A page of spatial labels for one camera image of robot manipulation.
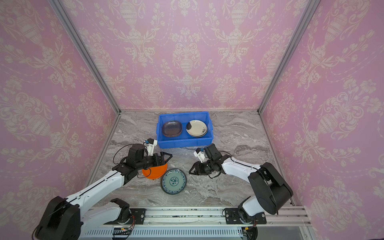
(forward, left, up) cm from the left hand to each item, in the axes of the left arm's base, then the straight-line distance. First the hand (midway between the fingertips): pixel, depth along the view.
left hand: (168, 158), depth 81 cm
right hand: (-5, -13, -7) cm, 16 cm away
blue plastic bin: (+22, -7, -15) cm, 28 cm away
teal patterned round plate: (-8, -3, -12) cm, 15 cm away
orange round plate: (-9, +5, +2) cm, 10 cm away
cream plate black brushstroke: (+28, -15, -9) cm, 33 cm away
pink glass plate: (+29, +2, -11) cm, 32 cm away
